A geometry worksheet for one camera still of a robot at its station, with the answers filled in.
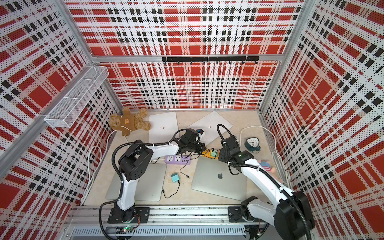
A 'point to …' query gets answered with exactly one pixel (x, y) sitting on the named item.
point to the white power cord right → (276, 155)
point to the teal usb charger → (175, 177)
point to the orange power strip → (207, 153)
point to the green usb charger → (213, 153)
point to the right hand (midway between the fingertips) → (225, 154)
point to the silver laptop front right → (213, 176)
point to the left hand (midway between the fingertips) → (207, 148)
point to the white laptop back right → (208, 124)
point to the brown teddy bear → (127, 122)
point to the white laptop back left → (163, 127)
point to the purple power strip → (177, 159)
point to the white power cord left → (88, 188)
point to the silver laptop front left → (150, 187)
